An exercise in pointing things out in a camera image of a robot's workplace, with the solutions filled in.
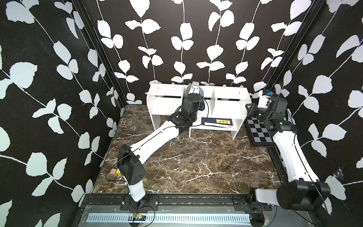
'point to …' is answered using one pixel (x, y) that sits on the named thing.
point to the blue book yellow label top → (217, 121)
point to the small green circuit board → (138, 217)
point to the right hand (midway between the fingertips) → (245, 101)
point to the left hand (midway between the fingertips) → (194, 90)
